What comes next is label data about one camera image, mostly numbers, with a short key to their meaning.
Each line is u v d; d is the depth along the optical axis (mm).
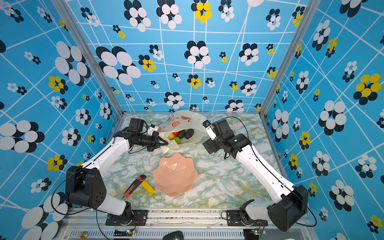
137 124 691
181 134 1019
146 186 839
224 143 540
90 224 733
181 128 883
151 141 737
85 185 428
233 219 725
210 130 686
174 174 864
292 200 384
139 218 737
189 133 1023
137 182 845
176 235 667
